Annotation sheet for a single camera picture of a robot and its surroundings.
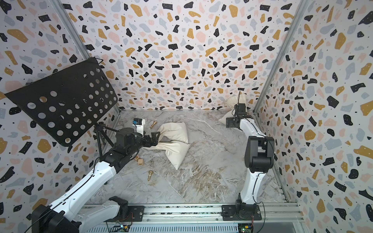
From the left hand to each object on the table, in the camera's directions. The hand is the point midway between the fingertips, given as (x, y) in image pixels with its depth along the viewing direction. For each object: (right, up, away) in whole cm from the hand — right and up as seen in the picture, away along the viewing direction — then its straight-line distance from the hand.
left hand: (153, 131), depth 78 cm
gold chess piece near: (-5, -25, +9) cm, 27 cm away
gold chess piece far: (-9, +4, +33) cm, 34 cm away
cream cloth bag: (+52, +22, +39) cm, 69 cm away
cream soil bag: (+7, -6, +20) cm, 23 cm away
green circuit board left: (-12, -47, -6) cm, 49 cm away
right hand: (+50, +6, +22) cm, 55 cm away
